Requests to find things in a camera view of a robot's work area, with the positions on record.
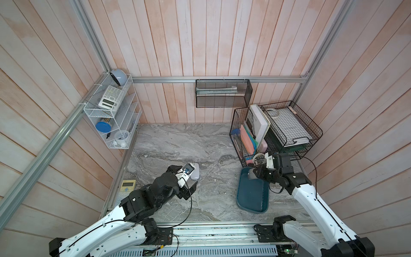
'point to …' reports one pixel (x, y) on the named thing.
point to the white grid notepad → (290, 129)
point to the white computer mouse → (195, 175)
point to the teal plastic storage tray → (252, 195)
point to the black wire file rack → (249, 133)
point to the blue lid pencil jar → (103, 127)
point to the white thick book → (261, 124)
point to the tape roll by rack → (259, 159)
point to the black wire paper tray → (296, 152)
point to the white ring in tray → (272, 112)
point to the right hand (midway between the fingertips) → (254, 169)
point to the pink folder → (246, 141)
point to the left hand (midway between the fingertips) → (186, 176)
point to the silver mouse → (251, 175)
